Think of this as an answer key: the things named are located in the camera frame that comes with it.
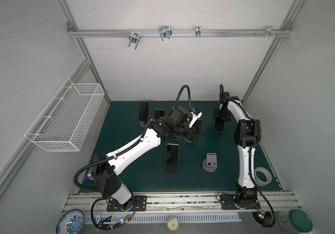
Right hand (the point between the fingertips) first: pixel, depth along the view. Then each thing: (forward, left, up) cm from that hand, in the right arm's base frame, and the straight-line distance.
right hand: (222, 115), depth 105 cm
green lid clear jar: (-62, -20, +5) cm, 65 cm away
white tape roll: (-40, -19, -3) cm, 45 cm away
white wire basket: (-32, +87, +28) cm, 97 cm away
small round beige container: (-66, +33, +7) cm, 74 cm away
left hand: (-28, +21, +22) cm, 41 cm away
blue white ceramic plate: (-68, +80, -1) cm, 105 cm away
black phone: (-10, +4, 0) cm, 11 cm away
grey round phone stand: (-37, +13, 0) cm, 39 cm away
